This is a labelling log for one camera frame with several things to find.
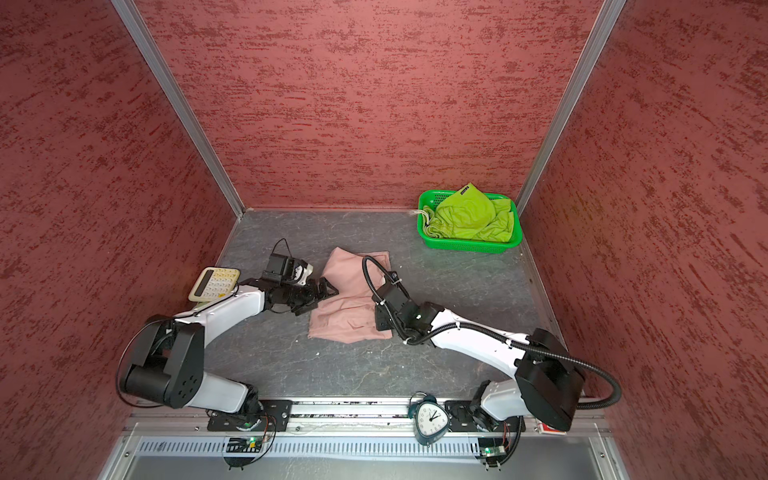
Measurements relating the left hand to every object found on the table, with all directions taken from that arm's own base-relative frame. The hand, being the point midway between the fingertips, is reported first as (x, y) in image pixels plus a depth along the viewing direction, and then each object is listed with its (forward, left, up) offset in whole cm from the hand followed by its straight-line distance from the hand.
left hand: (328, 303), depth 88 cm
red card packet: (-31, -58, -3) cm, 66 cm away
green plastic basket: (+40, -51, 0) cm, 65 cm away
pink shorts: (-3, -7, -2) cm, 7 cm away
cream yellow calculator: (+9, +40, -4) cm, 42 cm away
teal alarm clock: (-30, -29, -2) cm, 42 cm away
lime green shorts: (+40, -50, -1) cm, 64 cm away
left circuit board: (-35, +16, -7) cm, 39 cm away
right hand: (-6, -16, +3) cm, 18 cm away
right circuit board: (-35, -44, -6) cm, 57 cm away
